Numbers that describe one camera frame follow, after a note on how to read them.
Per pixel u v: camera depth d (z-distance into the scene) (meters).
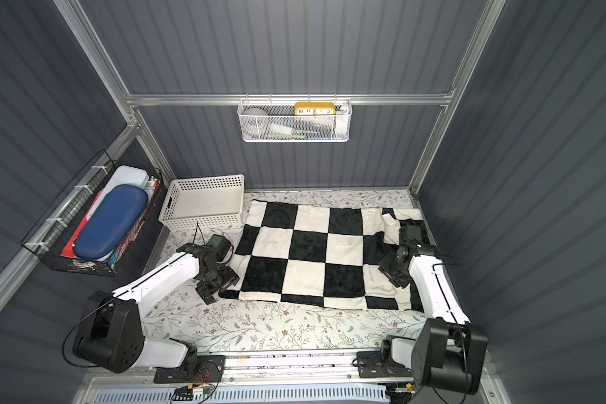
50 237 0.61
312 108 0.87
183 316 0.84
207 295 0.74
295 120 0.90
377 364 0.74
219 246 0.71
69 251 0.65
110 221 0.68
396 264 0.62
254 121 0.83
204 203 1.18
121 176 0.78
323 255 0.98
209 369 0.74
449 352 0.41
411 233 0.67
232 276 0.78
